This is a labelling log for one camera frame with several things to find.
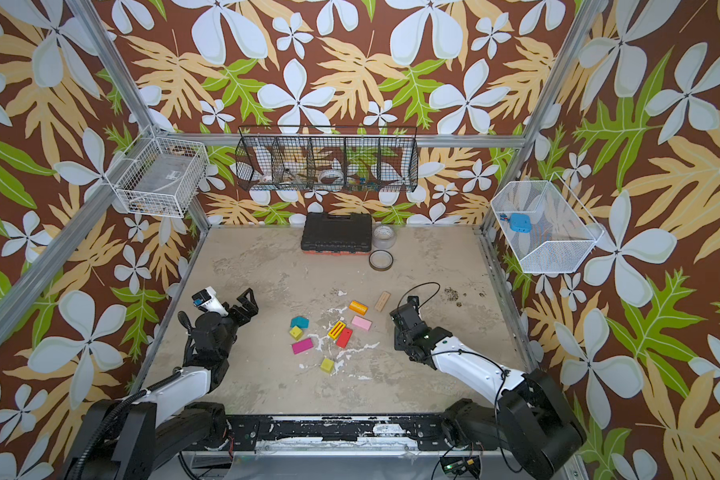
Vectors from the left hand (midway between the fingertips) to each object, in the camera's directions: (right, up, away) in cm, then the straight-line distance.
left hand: (237, 292), depth 86 cm
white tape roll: (+26, +37, +13) cm, 47 cm away
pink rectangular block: (+36, -11, +7) cm, 39 cm away
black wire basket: (+25, +43, +11) cm, 51 cm away
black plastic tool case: (+27, +19, +30) cm, 45 cm away
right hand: (+49, -12, +3) cm, 50 cm away
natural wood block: (+44, -5, +12) cm, 46 cm away
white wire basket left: (-24, +34, +1) cm, 42 cm away
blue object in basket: (+83, +21, 0) cm, 85 cm away
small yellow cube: (+17, -13, +3) cm, 21 cm away
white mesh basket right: (+88, +19, -3) cm, 90 cm away
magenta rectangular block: (+18, -16, +3) cm, 25 cm away
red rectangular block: (+31, -15, +5) cm, 35 cm away
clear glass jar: (+46, +18, +30) cm, 58 cm away
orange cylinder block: (+35, -6, +11) cm, 37 cm away
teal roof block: (+17, -10, +5) cm, 20 cm away
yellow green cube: (+27, -21, -2) cm, 34 cm away
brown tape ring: (+43, +9, +22) cm, 50 cm away
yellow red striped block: (+29, -12, +5) cm, 31 cm away
